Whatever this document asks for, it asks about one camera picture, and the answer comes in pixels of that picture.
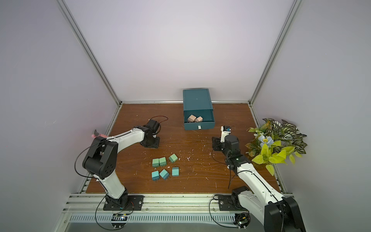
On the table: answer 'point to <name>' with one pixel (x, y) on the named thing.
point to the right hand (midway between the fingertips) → (216, 135)
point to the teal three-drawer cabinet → (197, 102)
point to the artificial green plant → (276, 141)
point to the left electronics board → (119, 217)
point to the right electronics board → (242, 220)
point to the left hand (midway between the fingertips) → (157, 143)
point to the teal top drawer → (208, 122)
